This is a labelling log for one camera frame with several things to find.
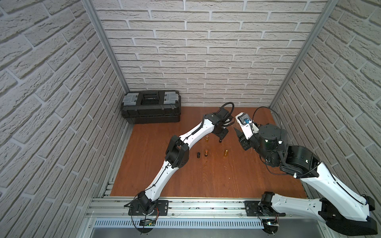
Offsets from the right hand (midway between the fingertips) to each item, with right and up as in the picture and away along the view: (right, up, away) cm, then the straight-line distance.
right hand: (242, 124), depth 60 cm
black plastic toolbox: (-49, +11, +35) cm, 61 cm away
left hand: (0, -6, +33) cm, 34 cm away
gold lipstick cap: (-12, -10, +37) cm, 40 cm away
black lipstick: (-13, -20, +31) cm, 39 cm away
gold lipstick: (-1, -19, +30) cm, 35 cm away
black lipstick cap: (-18, -20, +30) cm, 40 cm away
